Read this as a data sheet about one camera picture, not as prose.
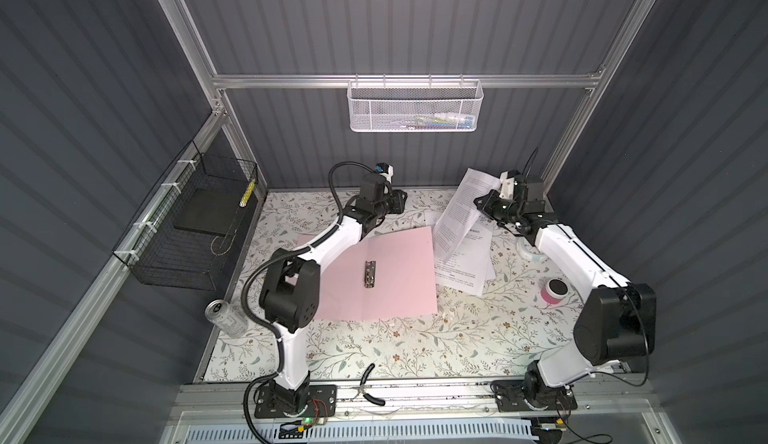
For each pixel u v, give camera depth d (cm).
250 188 84
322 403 72
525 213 67
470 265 99
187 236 74
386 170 82
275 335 54
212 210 73
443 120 92
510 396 74
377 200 74
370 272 96
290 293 51
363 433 77
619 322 45
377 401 74
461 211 93
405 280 97
